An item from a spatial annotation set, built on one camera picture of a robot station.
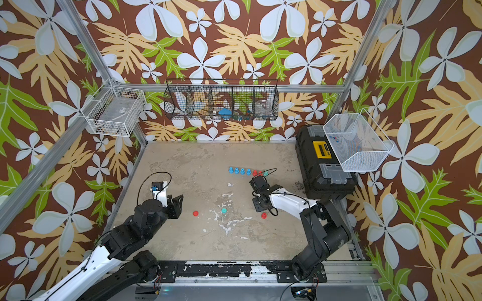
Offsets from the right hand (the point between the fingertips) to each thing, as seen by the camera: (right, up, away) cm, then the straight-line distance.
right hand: (260, 203), depth 93 cm
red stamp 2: (+1, +15, +11) cm, 19 cm away
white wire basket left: (-68, +44, -7) cm, 82 cm away
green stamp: (+5, +14, +13) cm, 19 cm away
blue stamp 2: (-12, +16, +10) cm, 23 cm away
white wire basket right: (+43, +29, -9) cm, 53 cm away
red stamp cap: (-33, -5, -2) cm, 33 cm away
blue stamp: (-16, +16, +12) cm, 25 cm away
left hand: (-35, +8, -19) cm, 40 cm away
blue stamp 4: (-6, +15, +11) cm, 19 cm away
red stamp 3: (+1, -5, -5) cm, 7 cm away
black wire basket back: (-20, +54, +5) cm, 58 cm away
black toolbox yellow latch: (+27, +15, -9) cm, 32 cm away
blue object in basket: (-18, +45, +1) cm, 49 cm away
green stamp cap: (-18, -3, -2) cm, 19 cm away
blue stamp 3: (-9, +15, +11) cm, 21 cm away
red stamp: (-2, +14, +10) cm, 18 cm away
